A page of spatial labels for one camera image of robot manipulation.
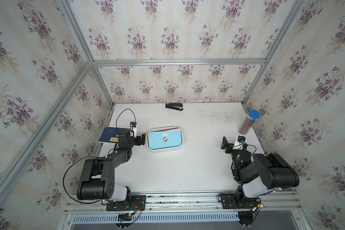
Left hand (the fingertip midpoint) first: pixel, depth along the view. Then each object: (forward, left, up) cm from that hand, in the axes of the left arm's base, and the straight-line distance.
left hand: (138, 133), depth 93 cm
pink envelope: (+4, -23, -1) cm, 24 cm away
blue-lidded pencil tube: (+4, -71, +8) cm, 72 cm away
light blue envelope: (-3, -16, -3) cm, 17 cm away
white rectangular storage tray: (-10, -18, -2) cm, 21 cm away
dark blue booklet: (+6, +24, -11) cm, 27 cm away
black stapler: (+29, -26, -4) cm, 40 cm away
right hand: (-6, -61, +3) cm, 61 cm away
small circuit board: (-44, +2, -10) cm, 45 cm away
